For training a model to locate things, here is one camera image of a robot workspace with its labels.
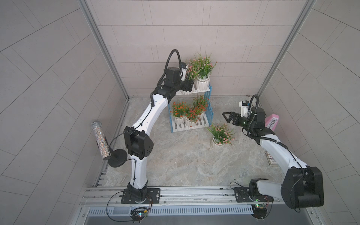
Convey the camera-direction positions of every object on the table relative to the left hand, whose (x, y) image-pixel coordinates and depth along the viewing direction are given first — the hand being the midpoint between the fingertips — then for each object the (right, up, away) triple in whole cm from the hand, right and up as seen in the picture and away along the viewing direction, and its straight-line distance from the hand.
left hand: (189, 77), depth 82 cm
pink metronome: (+49, -27, +1) cm, 56 cm away
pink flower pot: (+19, -34, 0) cm, 39 cm away
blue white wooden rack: (+13, -26, +18) cm, 35 cm away
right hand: (+23, -22, +1) cm, 31 cm away
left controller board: (-25, -68, -17) cm, 74 cm away
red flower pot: (-7, -21, +7) cm, 23 cm away
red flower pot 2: (+1, -24, +2) cm, 24 cm away
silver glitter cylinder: (-48, -27, -11) cm, 56 cm away
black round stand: (-42, -47, -1) cm, 64 cm away
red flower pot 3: (+8, -14, +14) cm, 21 cm away
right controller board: (+34, -69, -13) cm, 78 cm away
